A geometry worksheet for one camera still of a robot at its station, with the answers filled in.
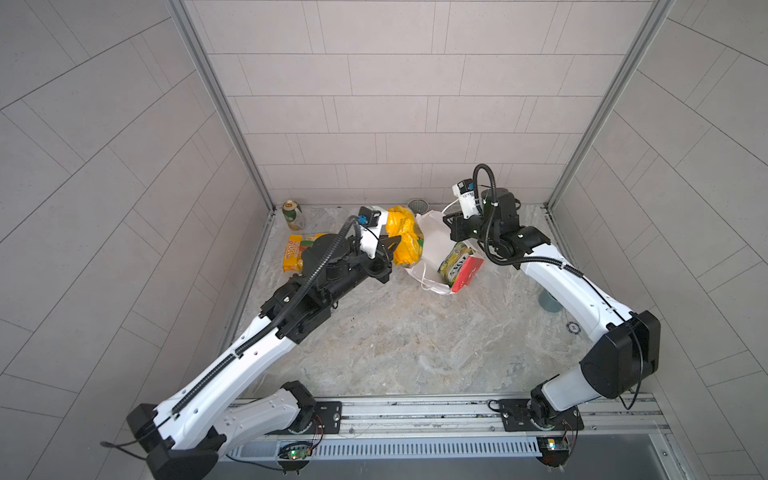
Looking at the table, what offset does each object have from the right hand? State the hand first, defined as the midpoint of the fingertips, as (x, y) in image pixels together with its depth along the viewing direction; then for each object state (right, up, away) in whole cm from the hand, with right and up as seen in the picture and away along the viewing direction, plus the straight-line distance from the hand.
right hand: (442, 217), depth 79 cm
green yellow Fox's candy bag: (+4, -15, +14) cm, 21 cm away
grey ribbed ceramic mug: (-4, +5, +33) cm, 34 cm away
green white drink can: (-50, +4, +23) cm, 55 cm away
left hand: (-11, -5, -19) cm, 22 cm away
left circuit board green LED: (-34, -52, -14) cm, 63 cm away
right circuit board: (+24, -55, -11) cm, 61 cm away
